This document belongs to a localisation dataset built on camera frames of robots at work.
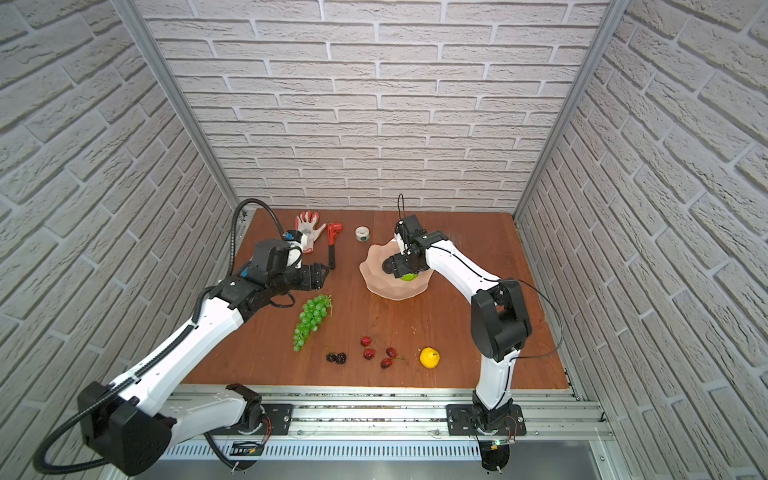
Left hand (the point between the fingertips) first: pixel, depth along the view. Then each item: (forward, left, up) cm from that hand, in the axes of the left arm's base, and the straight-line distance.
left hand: (317, 264), depth 78 cm
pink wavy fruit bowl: (+6, -19, -21) cm, 29 cm away
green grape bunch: (-5, +3, -17) cm, 18 cm away
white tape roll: (+27, -10, -19) cm, 34 cm away
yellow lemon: (-20, -30, -17) cm, 40 cm away
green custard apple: (0, -25, -8) cm, 27 cm away
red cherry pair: (-17, -13, -20) cm, 30 cm away
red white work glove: (+33, +12, -20) cm, 40 cm away
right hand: (+7, -25, -10) cm, 28 cm away
